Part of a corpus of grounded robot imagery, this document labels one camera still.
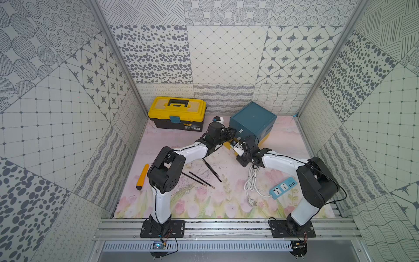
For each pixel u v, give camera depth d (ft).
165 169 1.73
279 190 2.75
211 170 3.07
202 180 2.96
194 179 2.96
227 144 2.84
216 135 2.37
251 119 2.90
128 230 2.48
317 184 1.54
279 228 2.41
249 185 2.83
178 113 3.23
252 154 2.32
